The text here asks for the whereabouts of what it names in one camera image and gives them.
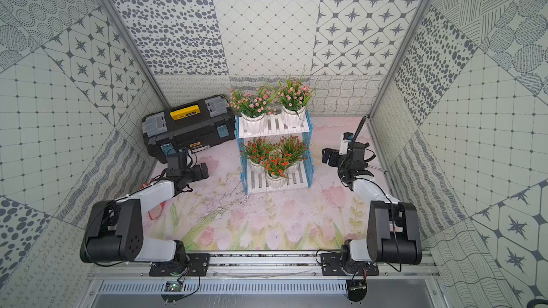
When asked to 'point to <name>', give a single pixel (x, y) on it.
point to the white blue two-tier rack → (299, 173)
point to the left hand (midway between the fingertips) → (202, 168)
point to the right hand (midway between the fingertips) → (334, 153)
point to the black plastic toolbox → (194, 126)
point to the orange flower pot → (275, 167)
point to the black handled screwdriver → (377, 168)
